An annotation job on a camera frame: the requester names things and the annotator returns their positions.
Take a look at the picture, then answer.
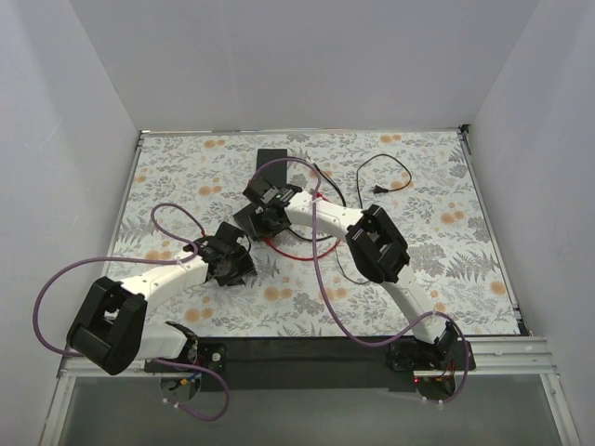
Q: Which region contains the red ethernet cable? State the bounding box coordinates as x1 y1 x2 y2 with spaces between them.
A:
262 188 338 261

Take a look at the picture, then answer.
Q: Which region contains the black network switch with ports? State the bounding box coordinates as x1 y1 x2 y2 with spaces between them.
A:
233 204 266 242

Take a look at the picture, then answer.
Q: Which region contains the black rectangular box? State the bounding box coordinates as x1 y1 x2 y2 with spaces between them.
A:
255 149 288 188

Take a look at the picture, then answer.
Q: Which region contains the black cable with plug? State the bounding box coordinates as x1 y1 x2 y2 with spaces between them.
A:
287 160 373 285

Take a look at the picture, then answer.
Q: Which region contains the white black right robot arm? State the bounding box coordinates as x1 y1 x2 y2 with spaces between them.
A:
244 178 471 371

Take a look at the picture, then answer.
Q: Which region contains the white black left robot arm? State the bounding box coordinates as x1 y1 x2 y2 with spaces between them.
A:
66 222 256 375

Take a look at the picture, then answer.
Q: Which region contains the floral patterned table mat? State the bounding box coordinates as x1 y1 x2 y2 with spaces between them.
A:
107 131 520 336

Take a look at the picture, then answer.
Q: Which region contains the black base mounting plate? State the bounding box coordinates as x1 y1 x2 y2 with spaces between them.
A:
143 338 478 394

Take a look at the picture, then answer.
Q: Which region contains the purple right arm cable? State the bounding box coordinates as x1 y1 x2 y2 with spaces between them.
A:
250 157 470 406

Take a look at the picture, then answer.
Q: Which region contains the black power cord with prongs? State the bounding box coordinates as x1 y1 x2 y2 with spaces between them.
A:
356 153 414 208

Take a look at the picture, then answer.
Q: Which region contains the aluminium frame rail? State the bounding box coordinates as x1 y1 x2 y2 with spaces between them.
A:
58 336 559 378

